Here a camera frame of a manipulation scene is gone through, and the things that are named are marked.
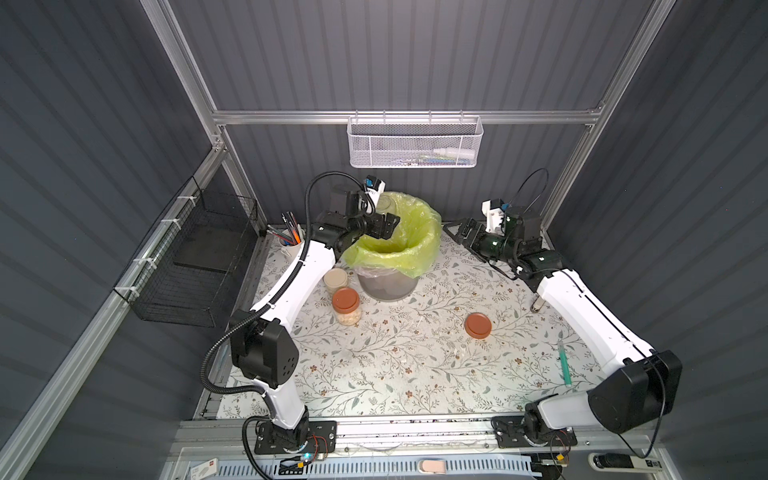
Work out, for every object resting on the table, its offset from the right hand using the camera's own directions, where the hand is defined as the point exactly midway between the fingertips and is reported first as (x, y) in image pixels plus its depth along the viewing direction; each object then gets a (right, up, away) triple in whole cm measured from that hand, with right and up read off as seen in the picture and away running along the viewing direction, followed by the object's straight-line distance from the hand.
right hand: (457, 233), depth 75 cm
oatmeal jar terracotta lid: (-30, -20, +11) cm, 38 cm away
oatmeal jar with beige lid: (-35, -14, +21) cm, 43 cm away
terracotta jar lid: (+10, -28, +16) cm, 33 cm away
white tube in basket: (+4, +27, +19) cm, 33 cm away
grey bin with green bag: (-18, -10, +5) cm, 21 cm away
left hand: (-17, +5, +4) cm, 19 cm away
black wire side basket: (-68, -10, -3) cm, 68 cm away
